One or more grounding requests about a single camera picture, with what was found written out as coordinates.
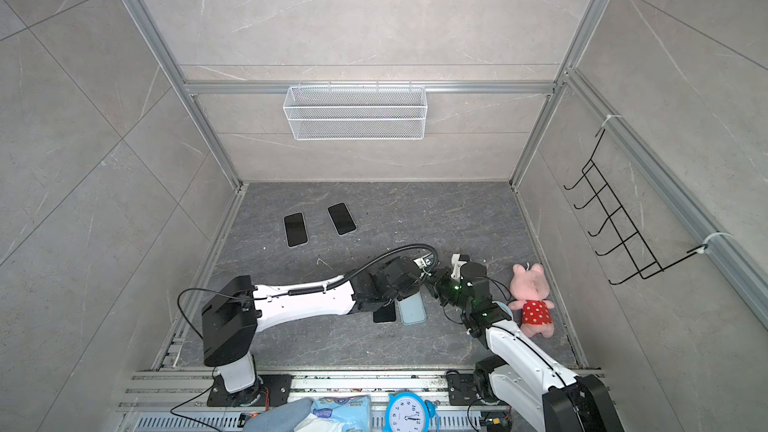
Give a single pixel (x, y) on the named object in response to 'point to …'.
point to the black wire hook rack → (617, 210)
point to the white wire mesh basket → (359, 112)
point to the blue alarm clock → (408, 411)
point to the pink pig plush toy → (531, 287)
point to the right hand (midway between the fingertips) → (418, 269)
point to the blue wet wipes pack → (354, 411)
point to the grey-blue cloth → (281, 418)
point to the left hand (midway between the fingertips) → (412, 261)
